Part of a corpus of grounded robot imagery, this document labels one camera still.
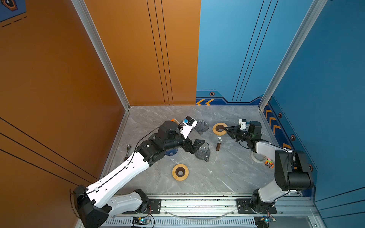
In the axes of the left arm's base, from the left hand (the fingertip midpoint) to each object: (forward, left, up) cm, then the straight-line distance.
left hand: (198, 134), depth 67 cm
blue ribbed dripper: (+5, +16, -29) cm, 34 cm away
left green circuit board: (-31, +28, -31) cm, 53 cm away
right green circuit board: (-31, -33, -31) cm, 55 cm away
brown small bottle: (+14, -17, -26) cm, 34 cm away
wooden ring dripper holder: (+17, -15, -18) cm, 29 cm away
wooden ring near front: (-8, +9, -30) cm, 32 cm away
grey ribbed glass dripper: (+24, -5, -26) cm, 36 cm away
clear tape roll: (+1, -40, -27) cm, 48 cm away
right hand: (+15, -18, -16) cm, 28 cm away
